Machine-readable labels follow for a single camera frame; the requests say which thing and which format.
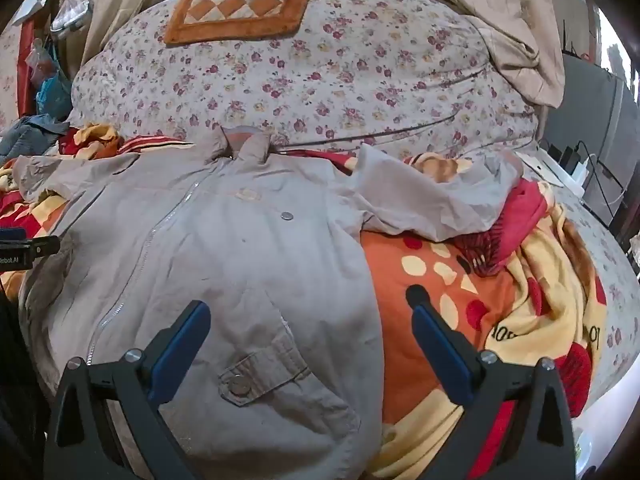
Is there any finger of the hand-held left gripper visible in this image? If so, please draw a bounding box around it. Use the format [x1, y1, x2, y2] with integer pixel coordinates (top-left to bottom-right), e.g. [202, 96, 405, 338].
[31, 234, 62, 262]

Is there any dark grey cabinet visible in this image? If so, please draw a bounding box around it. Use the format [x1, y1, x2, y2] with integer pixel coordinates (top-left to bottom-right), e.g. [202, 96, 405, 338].
[542, 55, 640, 241]

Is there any red orange printed blanket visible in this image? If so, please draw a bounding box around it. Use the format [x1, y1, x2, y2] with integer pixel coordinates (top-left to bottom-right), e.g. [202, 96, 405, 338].
[0, 122, 608, 480]

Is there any grey zip jacket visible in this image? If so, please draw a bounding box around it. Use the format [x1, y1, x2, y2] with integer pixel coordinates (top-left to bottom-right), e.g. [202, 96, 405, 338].
[12, 125, 523, 480]

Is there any white flat box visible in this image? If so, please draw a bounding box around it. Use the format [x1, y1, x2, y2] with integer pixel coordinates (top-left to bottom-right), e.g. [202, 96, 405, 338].
[515, 150, 567, 188]

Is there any clear plastic bag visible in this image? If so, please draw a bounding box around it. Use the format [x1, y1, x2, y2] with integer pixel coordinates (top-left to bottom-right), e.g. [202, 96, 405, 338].
[50, 0, 95, 36]

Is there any blue plastic bag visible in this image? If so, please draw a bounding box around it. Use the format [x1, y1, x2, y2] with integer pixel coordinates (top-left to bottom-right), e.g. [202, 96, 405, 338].
[35, 72, 73, 121]

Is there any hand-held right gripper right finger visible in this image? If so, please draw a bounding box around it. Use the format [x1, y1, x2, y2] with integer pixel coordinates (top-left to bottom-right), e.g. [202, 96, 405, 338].
[405, 284, 577, 480]

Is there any beige curtain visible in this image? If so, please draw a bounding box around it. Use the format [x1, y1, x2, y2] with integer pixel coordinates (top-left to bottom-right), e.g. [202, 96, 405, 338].
[59, 0, 168, 81]

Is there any blue denim garment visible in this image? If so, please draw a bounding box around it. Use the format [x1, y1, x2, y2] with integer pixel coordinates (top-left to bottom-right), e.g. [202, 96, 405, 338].
[0, 114, 71, 161]

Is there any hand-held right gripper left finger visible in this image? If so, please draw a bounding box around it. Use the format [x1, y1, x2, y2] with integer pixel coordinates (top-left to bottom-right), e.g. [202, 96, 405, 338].
[42, 300, 213, 480]

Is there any beige blanket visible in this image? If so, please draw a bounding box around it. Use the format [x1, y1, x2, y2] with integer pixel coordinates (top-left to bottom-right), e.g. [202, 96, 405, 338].
[390, 0, 566, 108]

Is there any floral quilt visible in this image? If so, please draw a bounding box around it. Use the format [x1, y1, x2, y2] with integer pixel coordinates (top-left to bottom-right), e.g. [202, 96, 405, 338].
[70, 0, 546, 153]

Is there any floral bed sheet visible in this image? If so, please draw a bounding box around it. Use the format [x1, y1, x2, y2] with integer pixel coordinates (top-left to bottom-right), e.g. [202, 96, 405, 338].
[550, 180, 640, 411]

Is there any white power adapter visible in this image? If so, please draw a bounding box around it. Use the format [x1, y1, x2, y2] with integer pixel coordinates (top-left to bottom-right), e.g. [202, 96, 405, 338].
[570, 157, 593, 186]

